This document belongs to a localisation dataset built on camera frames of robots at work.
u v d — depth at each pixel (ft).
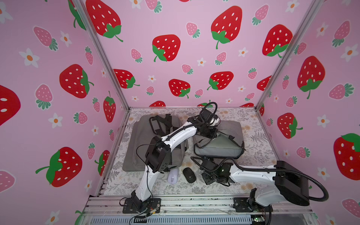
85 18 2.34
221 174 2.00
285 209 2.40
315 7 2.27
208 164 2.16
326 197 1.25
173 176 2.68
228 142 3.14
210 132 2.61
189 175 2.72
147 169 1.88
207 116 2.34
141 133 3.06
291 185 1.40
